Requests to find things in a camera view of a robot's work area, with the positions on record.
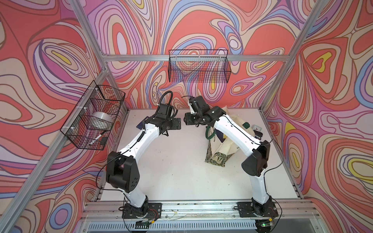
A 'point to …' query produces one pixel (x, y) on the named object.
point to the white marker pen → (96, 139)
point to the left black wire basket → (98, 98)
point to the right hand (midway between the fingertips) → (188, 122)
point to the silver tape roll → (100, 120)
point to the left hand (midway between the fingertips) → (175, 123)
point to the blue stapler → (258, 134)
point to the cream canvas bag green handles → (218, 153)
